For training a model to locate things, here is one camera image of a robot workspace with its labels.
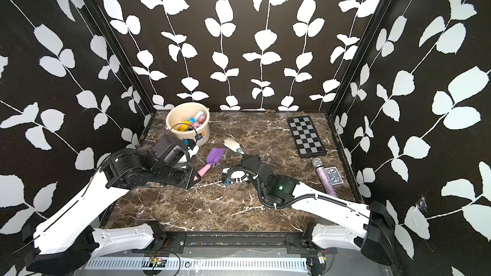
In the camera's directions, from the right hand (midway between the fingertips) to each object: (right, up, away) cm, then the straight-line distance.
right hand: (244, 150), depth 73 cm
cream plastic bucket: (-33, +17, +25) cm, 44 cm away
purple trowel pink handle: (-12, -3, +2) cm, 13 cm away
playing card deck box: (+43, -15, +19) cm, 50 cm away
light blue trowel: (-26, +12, +18) cm, 34 cm away
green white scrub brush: (-5, +2, +4) cm, 6 cm away
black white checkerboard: (+34, +3, +33) cm, 47 cm away
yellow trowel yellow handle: (-34, +10, +30) cm, 47 cm away
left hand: (-15, -8, -10) cm, 20 cm away
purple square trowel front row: (-24, +11, +19) cm, 32 cm away
